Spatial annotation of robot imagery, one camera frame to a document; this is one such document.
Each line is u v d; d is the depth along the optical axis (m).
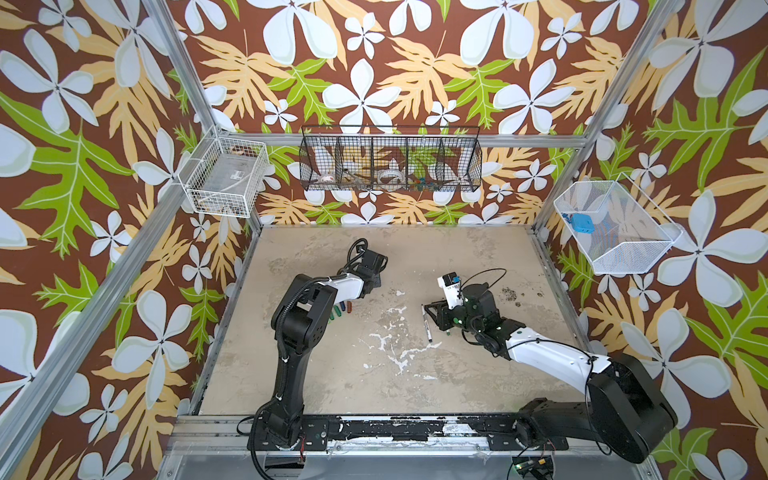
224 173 0.86
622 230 0.80
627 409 0.41
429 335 0.91
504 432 0.74
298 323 0.56
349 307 0.98
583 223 0.85
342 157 0.98
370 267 0.84
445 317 0.75
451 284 0.75
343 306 0.98
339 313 0.96
